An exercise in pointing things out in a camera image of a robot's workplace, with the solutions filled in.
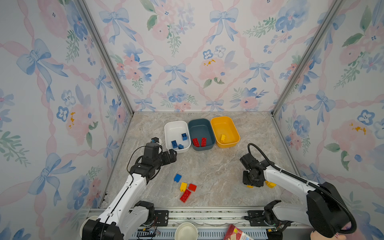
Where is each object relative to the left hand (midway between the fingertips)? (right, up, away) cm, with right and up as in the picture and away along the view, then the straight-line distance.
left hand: (170, 152), depth 82 cm
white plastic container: (+1, +7, +25) cm, 26 cm away
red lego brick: (+15, +4, +21) cm, 25 cm away
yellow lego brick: (+33, +7, +20) cm, 40 cm away
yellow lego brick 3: (+8, -19, 0) cm, 20 cm away
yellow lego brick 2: (+45, -19, +1) cm, 49 cm away
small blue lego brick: (+4, +1, +15) cm, 16 cm away
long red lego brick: (+9, -23, -1) cm, 25 cm away
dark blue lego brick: (0, +3, +18) cm, 18 cm away
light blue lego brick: (+4, -16, +5) cm, 17 cm away
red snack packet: (+31, -34, -15) cm, 48 cm away
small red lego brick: (+12, -19, +1) cm, 23 cm away
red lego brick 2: (+20, +4, +21) cm, 29 cm away
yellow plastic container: (+36, +11, +28) cm, 47 cm away
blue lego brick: (+6, +8, +19) cm, 21 cm away
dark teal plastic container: (+17, +13, +28) cm, 35 cm away
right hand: (+44, -17, +4) cm, 47 cm away
